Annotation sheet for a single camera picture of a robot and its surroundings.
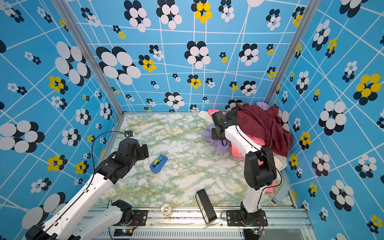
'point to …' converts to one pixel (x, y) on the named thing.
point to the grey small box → (282, 192)
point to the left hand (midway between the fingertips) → (141, 146)
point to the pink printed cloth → (240, 153)
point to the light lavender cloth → (264, 106)
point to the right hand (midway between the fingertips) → (219, 135)
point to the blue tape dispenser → (157, 165)
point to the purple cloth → (224, 146)
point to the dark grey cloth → (232, 114)
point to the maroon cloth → (266, 126)
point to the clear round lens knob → (166, 209)
